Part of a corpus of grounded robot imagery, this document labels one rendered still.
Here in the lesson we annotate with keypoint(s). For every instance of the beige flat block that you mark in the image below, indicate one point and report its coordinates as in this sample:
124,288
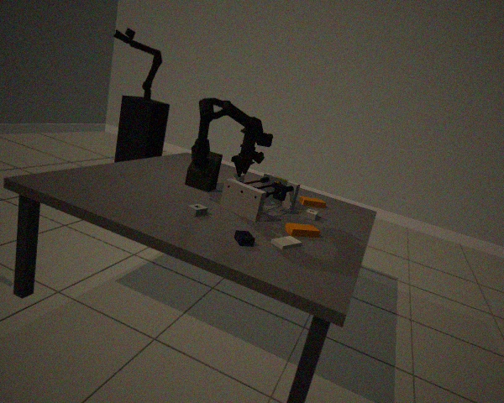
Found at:
286,242

